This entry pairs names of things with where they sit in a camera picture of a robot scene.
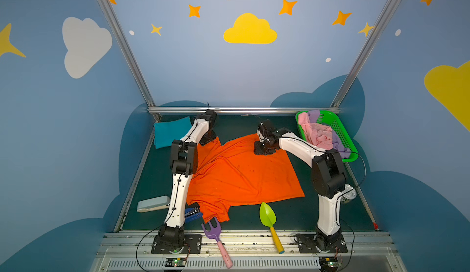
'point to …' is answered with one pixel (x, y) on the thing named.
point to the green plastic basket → (331, 119)
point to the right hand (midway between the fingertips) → (258, 149)
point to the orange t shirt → (232, 173)
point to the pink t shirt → (318, 135)
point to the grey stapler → (152, 204)
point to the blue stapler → (192, 213)
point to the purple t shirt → (338, 146)
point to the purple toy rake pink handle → (214, 233)
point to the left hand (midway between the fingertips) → (209, 140)
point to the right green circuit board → (328, 263)
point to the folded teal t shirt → (166, 133)
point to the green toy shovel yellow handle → (268, 217)
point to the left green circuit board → (175, 262)
